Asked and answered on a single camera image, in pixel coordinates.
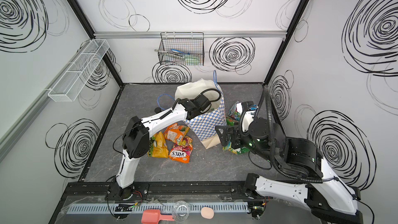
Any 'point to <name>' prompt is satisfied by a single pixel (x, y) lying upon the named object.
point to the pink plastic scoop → (154, 216)
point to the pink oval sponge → (207, 212)
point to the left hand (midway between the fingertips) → (206, 124)
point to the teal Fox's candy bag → (233, 114)
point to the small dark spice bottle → (157, 110)
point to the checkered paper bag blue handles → (203, 127)
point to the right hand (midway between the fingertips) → (222, 126)
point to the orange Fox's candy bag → (181, 151)
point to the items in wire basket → (174, 56)
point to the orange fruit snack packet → (175, 132)
